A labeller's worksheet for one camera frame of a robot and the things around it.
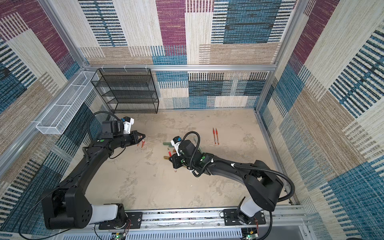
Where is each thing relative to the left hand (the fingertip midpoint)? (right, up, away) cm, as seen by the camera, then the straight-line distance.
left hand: (144, 133), depth 83 cm
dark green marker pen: (+9, -8, +20) cm, 23 cm away
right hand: (+15, -14, -2) cm, 21 cm away
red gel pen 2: (+43, -1, +25) cm, 49 cm away
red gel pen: (+41, -1, +24) cm, 47 cm away
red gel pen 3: (+14, -10, -2) cm, 17 cm away
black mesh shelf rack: (-21, +30, +28) cm, 46 cm away
